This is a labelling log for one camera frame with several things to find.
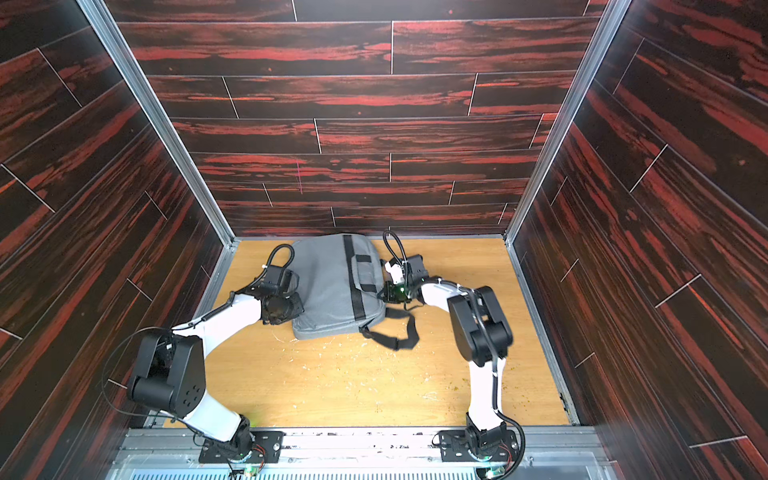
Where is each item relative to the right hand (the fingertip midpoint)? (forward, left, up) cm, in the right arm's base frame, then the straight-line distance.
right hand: (384, 293), depth 101 cm
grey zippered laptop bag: (+1, +15, +4) cm, 16 cm away
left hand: (-9, +26, +3) cm, 28 cm away
